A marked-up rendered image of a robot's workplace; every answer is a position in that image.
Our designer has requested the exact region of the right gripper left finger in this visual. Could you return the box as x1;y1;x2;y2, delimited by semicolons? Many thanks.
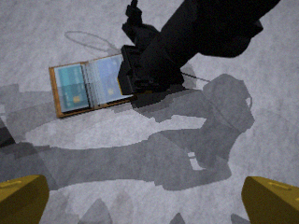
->
0;175;50;224

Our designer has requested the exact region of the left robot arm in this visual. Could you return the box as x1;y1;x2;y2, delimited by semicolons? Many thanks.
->
122;0;280;61

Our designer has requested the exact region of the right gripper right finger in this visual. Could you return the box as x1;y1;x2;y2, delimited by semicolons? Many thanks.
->
241;176;299;224

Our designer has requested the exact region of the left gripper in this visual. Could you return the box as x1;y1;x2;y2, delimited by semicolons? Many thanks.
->
117;32;187;95

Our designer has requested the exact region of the clear plastic sheet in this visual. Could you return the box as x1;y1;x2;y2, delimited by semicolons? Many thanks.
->
89;54;133;105

